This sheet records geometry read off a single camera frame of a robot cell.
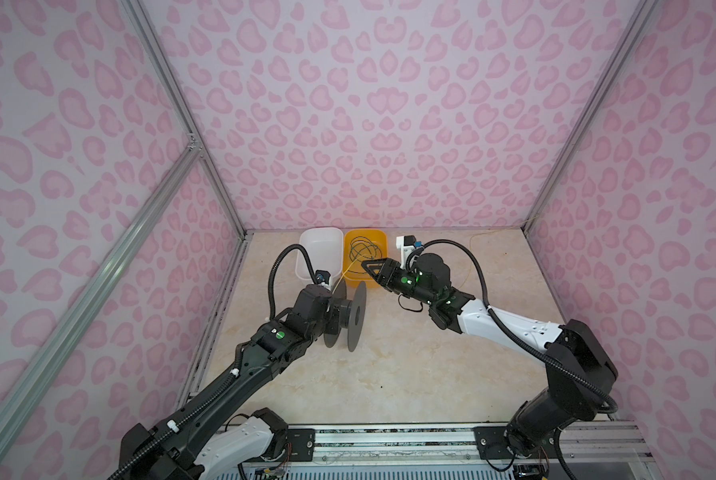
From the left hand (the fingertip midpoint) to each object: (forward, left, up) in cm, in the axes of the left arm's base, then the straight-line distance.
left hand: (334, 302), depth 78 cm
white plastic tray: (+32, +7, -16) cm, 36 cm away
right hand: (+6, -9, +8) cm, 13 cm away
